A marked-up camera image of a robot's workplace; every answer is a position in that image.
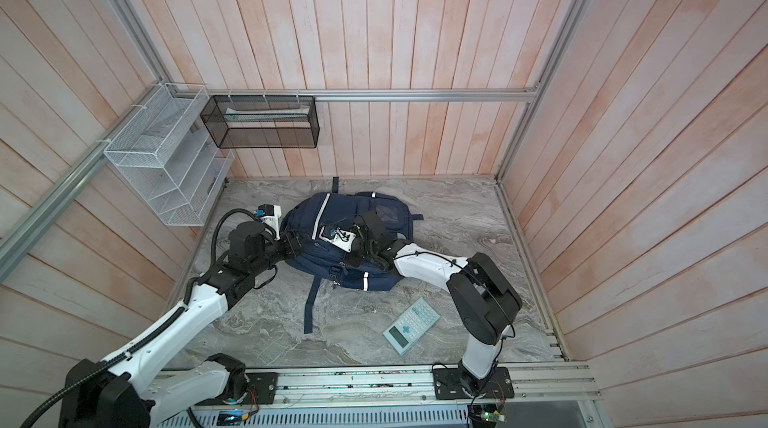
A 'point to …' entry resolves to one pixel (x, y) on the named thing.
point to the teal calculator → (409, 328)
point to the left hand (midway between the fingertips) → (306, 239)
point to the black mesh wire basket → (263, 121)
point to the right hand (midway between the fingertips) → (335, 241)
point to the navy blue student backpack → (310, 214)
